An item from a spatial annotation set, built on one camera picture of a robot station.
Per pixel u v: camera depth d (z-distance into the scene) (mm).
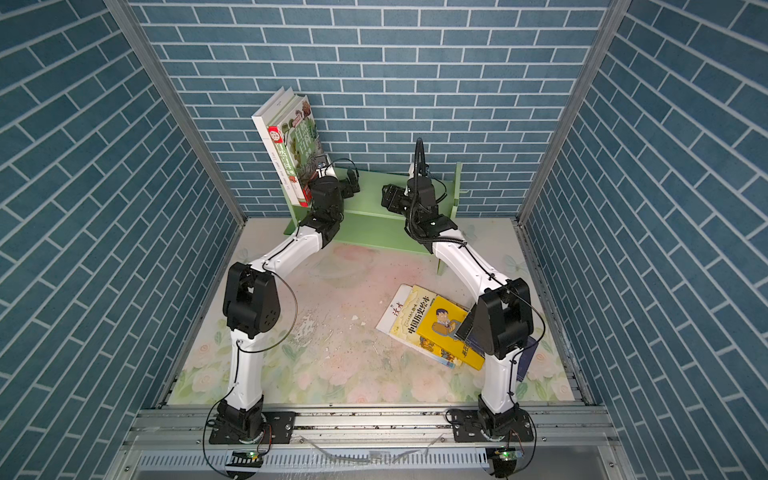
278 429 734
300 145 788
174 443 731
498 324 493
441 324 897
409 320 913
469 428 728
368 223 912
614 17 714
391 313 938
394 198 758
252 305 554
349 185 872
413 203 654
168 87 828
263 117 680
